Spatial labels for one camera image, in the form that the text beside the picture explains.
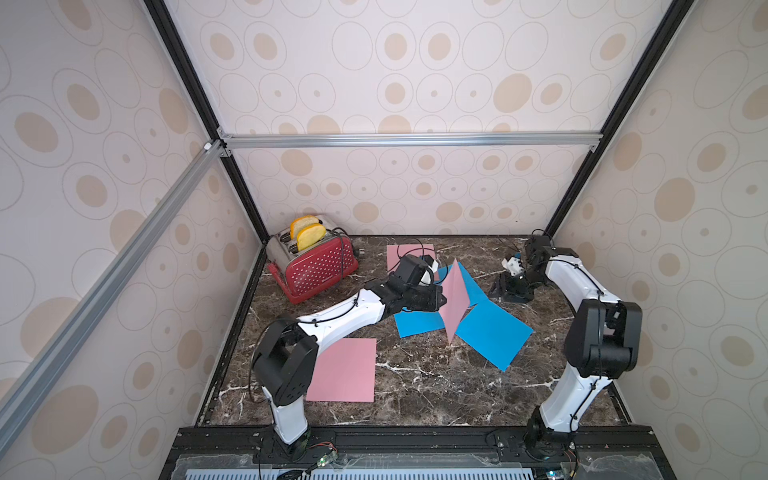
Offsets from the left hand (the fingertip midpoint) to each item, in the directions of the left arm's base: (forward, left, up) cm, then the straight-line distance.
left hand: (455, 301), depth 80 cm
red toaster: (+13, +45, -6) cm, 47 cm away
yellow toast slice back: (+27, +46, +2) cm, 54 cm away
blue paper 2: (+1, -16, -19) cm, 25 cm away
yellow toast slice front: (+23, +43, +1) cm, 49 cm away
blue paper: (+4, +10, -19) cm, 22 cm away
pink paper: (+7, -2, -7) cm, 10 cm away
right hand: (+8, -15, -9) cm, 20 cm away
